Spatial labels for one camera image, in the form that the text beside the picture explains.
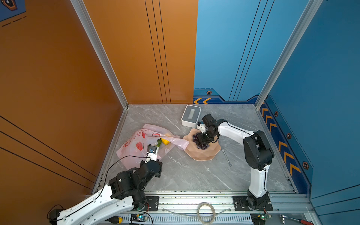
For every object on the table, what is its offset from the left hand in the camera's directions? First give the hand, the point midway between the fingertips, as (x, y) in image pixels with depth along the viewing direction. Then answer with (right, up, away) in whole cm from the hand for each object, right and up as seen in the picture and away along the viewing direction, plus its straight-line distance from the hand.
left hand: (161, 158), depth 73 cm
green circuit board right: (+51, -30, -3) cm, 59 cm away
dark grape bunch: (+24, +3, +16) cm, 29 cm away
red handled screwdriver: (+71, -30, -5) cm, 77 cm away
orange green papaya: (-3, +7, +13) cm, 15 cm away
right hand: (+22, +5, +20) cm, 30 cm away
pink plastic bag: (-15, +4, +2) cm, 16 cm away
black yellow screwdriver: (-21, -28, -7) cm, 35 cm away
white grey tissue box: (+17, +23, +36) cm, 46 cm away
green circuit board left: (-11, -30, -3) cm, 32 cm away
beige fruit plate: (+19, -1, +18) cm, 26 cm away
